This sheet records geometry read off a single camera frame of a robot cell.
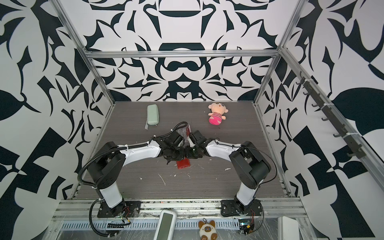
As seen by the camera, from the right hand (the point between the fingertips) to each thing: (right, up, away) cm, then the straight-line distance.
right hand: (185, 154), depth 89 cm
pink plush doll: (+22, +27, +18) cm, 39 cm away
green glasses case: (-24, +22, +19) cm, 37 cm away
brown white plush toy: (+11, -28, -23) cm, 38 cm away
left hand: (+1, 0, -1) cm, 1 cm away
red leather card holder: (-1, -5, -1) cm, 5 cm away
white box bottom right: (+46, -27, -23) cm, 58 cm away
